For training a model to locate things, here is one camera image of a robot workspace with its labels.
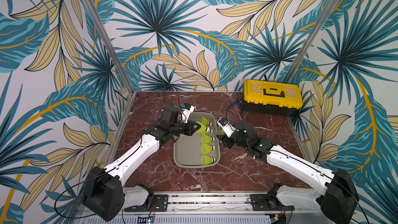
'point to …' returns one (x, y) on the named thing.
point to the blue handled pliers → (237, 101)
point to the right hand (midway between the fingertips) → (222, 130)
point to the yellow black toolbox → (271, 98)
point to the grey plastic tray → (187, 149)
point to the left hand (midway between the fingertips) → (199, 128)
